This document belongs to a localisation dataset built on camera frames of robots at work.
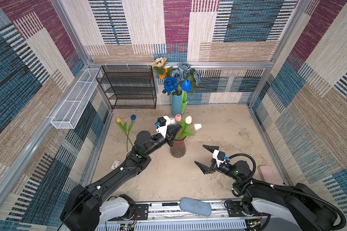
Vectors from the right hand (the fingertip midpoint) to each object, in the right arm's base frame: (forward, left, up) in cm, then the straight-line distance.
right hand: (199, 154), depth 74 cm
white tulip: (+14, +6, +5) cm, 16 cm away
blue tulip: (+39, +44, -17) cm, 61 cm away
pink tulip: (+14, +10, +13) cm, 21 cm away
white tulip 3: (+13, 0, +6) cm, 14 cm away
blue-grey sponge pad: (-21, +3, -16) cm, 26 cm away
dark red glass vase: (+14, +10, -20) cm, 26 cm away
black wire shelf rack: (+57, +46, -1) cm, 74 cm away
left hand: (+9, +9, +14) cm, 19 cm away
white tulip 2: (+14, +13, +10) cm, 22 cm away
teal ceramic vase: (+40, +10, -5) cm, 42 cm away
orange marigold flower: (+47, +19, +14) cm, 53 cm away
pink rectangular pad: (-6, -40, -17) cm, 44 cm away
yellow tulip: (+32, +50, -17) cm, 62 cm away
